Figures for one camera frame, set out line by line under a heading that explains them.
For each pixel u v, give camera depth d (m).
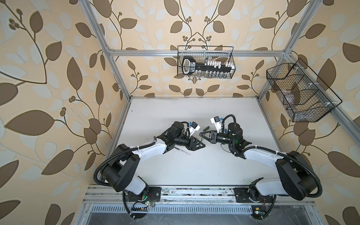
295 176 0.43
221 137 0.73
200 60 0.85
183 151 0.90
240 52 0.89
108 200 0.74
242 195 0.73
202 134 0.79
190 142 0.72
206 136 0.78
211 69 0.82
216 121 0.75
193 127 0.74
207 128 1.02
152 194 0.74
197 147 0.74
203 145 0.76
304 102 0.74
